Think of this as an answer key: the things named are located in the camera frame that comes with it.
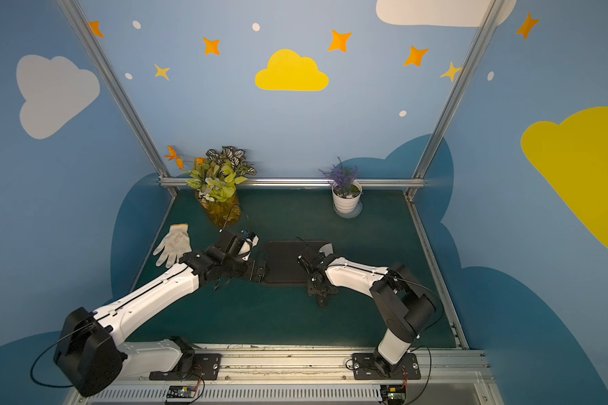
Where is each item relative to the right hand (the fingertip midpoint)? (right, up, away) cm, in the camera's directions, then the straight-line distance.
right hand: (321, 286), depth 91 cm
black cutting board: (-12, +10, -14) cm, 21 cm away
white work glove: (-59, +15, +11) cm, 62 cm away
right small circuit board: (+21, -26, -19) cm, 38 cm away
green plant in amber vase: (-40, +40, +4) cm, 57 cm away
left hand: (-21, +10, -9) cm, 25 cm away
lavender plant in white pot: (+12, +37, +14) cm, 41 cm away
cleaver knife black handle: (0, -4, -5) cm, 6 cm away
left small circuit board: (-42, -25, -19) cm, 52 cm away
